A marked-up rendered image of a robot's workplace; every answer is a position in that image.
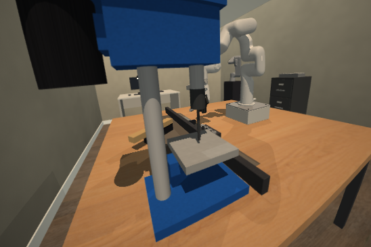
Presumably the tan wooden bar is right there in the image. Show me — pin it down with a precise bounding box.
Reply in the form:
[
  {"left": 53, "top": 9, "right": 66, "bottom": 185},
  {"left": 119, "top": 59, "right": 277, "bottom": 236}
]
[{"left": 128, "top": 118, "right": 173, "bottom": 143}]

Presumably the blue drill press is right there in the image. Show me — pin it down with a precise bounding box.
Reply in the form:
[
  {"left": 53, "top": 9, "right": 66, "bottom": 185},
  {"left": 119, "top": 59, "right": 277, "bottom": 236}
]
[{"left": 16, "top": 0, "right": 250, "bottom": 242}]

